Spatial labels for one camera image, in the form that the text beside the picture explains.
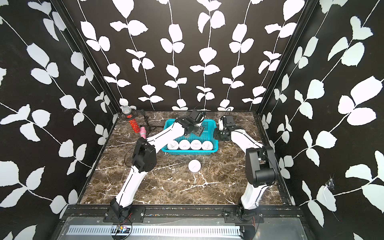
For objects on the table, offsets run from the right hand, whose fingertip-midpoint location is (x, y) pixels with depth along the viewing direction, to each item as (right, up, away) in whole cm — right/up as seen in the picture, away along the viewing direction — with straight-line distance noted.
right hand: (213, 132), depth 95 cm
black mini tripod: (-45, +3, +6) cm, 45 cm away
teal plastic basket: (-30, +6, +6) cm, 31 cm away
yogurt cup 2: (-19, -8, -2) cm, 20 cm away
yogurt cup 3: (-11, -8, -3) cm, 14 cm away
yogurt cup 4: (-4, -8, -3) cm, 10 cm away
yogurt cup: (-26, -8, -4) cm, 27 cm away
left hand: (-9, +4, +1) cm, 10 cm away
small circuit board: (-47, -45, -25) cm, 70 cm away
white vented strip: (-30, -46, -25) cm, 61 cm away
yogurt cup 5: (-12, -19, -11) cm, 25 cm away
